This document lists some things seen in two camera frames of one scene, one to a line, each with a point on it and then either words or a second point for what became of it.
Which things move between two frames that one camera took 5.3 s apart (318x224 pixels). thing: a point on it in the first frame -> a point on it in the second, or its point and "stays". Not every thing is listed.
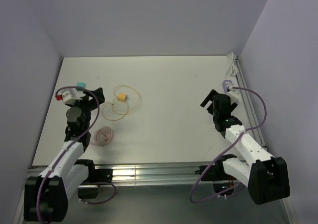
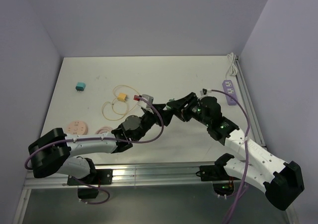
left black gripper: (94, 103) -> (167, 114)
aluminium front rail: (153, 176) stays
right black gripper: (210, 97) -> (180, 104)
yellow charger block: (121, 96) stays
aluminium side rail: (249, 105) stays
